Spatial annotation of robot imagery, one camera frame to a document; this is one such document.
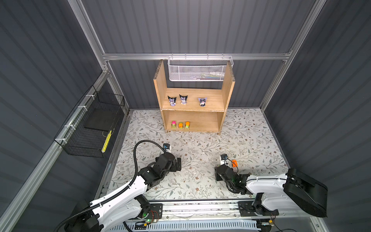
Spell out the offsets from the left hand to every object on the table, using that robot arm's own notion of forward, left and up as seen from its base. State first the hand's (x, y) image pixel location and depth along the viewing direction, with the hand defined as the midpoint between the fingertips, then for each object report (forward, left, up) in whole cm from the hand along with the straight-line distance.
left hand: (174, 159), depth 82 cm
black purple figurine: (+24, 0, +22) cm, 33 cm away
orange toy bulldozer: (-1, -38, -8) cm, 39 cm away
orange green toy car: (+25, -4, 0) cm, 26 cm away
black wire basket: (+10, +42, +19) cm, 48 cm away
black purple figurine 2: (+26, -7, +22) cm, 35 cm away
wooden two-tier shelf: (+21, -14, +18) cm, 31 cm away
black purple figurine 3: (+23, -17, +22) cm, 36 cm away
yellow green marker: (0, +31, +18) cm, 36 cm away
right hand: (-4, -26, -10) cm, 28 cm away
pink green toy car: (+26, 0, -1) cm, 26 cm away
